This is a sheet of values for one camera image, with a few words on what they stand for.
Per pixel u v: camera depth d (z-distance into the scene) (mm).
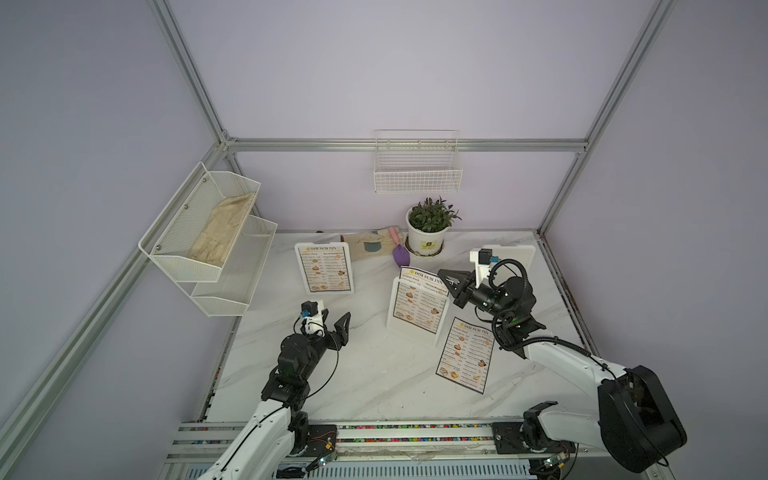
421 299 807
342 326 750
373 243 1149
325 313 819
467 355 883
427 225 1008
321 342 716
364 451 732
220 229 799
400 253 1107
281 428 559
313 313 679
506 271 685
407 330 881
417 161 956
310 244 888
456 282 706
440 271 748
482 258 670
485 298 686
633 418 415
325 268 938
